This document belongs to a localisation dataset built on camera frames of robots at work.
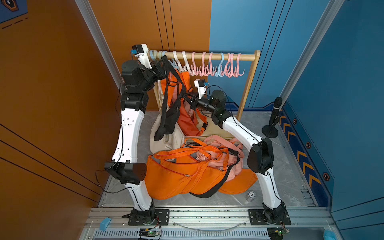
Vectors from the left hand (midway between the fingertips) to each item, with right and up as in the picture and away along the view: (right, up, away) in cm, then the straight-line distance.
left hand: (167, 57), depth 63 cm
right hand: (+6, -13, +13) cm, 19 cm away
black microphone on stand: (+65, -33, +42) cm, 84 cm away
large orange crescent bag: (+13, -52, +16) cm, 55 cm away
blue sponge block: (-32, -76, +8) cm, 83 cm away
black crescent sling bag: (-1, -10, +22) cm, 24 cm away
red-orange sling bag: (+8, -25, +39) cm, 47 cm away
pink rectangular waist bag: (+24, -48, +20) cm, 57 cm away
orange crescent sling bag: (+38, -61, +20) cm, 74 cm away
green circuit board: (-11, -80, +8) cm, 81 cm away
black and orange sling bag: (+21, -56, +13) cm, 61 cm away
